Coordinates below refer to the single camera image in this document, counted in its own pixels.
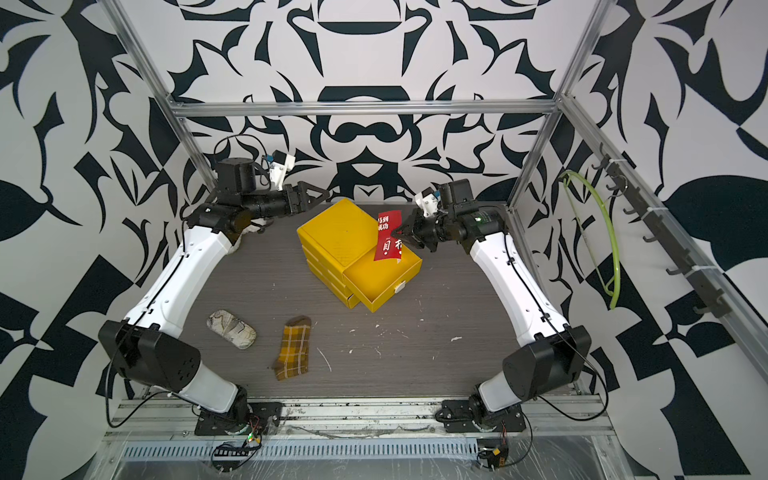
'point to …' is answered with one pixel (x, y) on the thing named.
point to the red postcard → (388, 246)
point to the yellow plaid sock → (293, 357)
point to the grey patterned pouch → (232, 329)
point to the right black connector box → (494, 451)
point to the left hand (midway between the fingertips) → (320, 192)
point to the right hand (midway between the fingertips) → (392, 229)
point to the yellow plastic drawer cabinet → (334, 239)
